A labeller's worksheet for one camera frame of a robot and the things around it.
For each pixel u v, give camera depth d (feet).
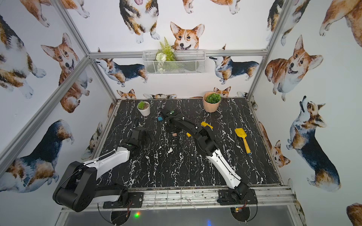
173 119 2.41
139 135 2.27
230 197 2.18
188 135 3.21
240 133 3.21
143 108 3.46
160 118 3.55
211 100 3.47
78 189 1.37
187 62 3.03
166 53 2.68
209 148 2.10
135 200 2.43
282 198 2.47
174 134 3.19
